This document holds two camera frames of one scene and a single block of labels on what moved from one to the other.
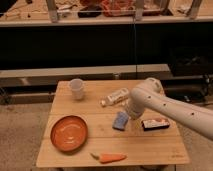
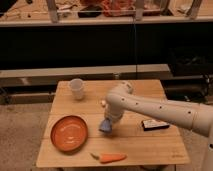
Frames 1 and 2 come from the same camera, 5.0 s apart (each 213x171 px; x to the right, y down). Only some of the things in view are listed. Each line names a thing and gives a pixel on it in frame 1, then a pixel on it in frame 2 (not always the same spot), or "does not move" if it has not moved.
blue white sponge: x=120 y=120 to x=105 y=125
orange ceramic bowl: x=69 y=133 does not move
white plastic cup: x=77 y=88 does not move
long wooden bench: x=49 y=77 does not move
